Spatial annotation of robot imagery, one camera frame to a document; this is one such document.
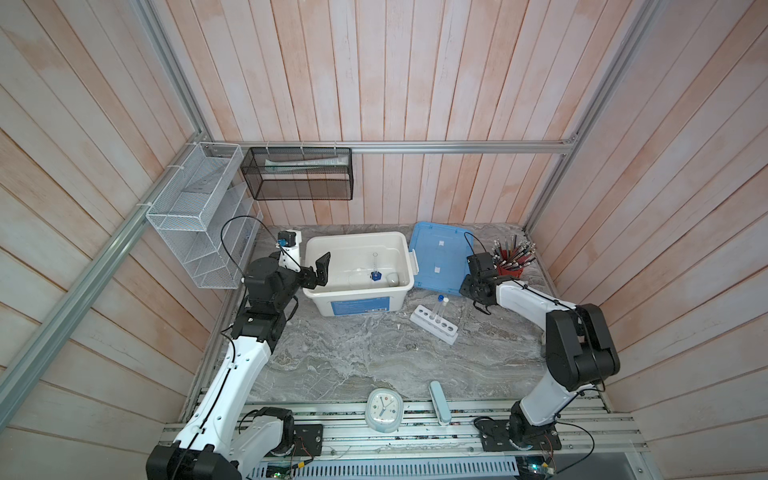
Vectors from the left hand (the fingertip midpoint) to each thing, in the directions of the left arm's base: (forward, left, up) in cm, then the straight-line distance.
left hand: (313, 256), depth 75 cm
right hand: (+7, -47, -24) cm, 53 cm away
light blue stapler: (-29, -33, -26) cm, 51 cm away
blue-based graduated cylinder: (+14, -16, -27) cm, 34 cm away
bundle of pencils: (+11, -59, -14) cm, 62 cm away
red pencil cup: (+9, -57, -18) cm, 60 cm away
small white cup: (+11, -22, -26) cm, 35 cm away
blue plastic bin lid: (+24, -41, -28) cm, 55 cm away
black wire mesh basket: (+44, +12, -5) cm, 46 cm away
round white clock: (-30, -18, -26) cm, 44 cm away
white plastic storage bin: (+14, -13, -27) cm, 33 cm away
